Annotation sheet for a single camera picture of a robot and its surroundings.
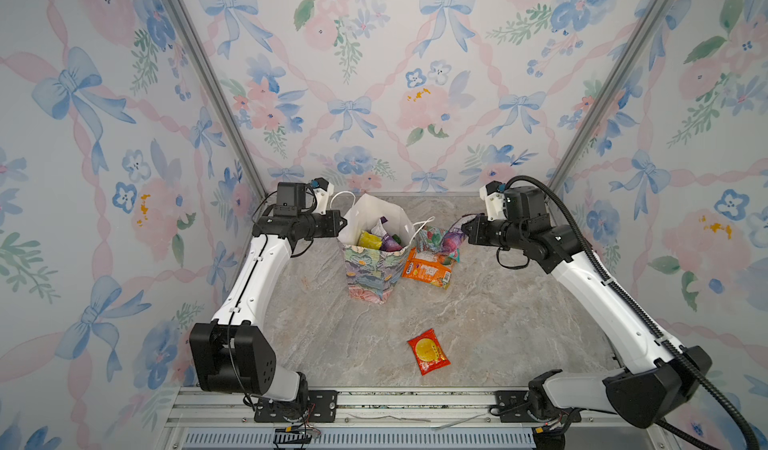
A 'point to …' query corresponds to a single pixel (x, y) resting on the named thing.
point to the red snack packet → (428, 352)
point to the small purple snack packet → (452, 241)
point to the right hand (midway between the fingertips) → (462, 224)
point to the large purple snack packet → (388, 242)
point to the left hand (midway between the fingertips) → (347, 219)
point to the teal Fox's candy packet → (430, 239)
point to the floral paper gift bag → (373, 272)
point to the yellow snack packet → (368, 240)
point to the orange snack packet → (435, 269)
